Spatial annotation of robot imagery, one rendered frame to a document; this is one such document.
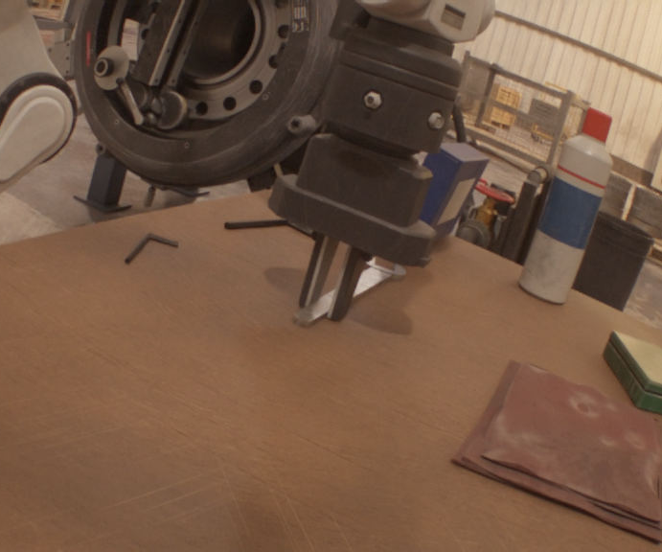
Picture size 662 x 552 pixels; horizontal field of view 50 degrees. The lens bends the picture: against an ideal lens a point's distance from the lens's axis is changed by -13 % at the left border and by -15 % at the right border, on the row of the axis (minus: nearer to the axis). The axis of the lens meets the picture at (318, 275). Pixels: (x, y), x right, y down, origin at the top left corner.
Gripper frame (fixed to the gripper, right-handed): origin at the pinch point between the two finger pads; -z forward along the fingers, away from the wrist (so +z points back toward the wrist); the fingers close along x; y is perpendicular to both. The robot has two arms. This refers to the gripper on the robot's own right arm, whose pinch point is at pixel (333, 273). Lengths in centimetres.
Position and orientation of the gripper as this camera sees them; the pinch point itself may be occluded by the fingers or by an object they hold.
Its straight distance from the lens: 59.7
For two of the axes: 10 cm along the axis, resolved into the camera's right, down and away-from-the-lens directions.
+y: -3.5, 1.9, -9.2
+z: 3.0, -9.1, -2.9
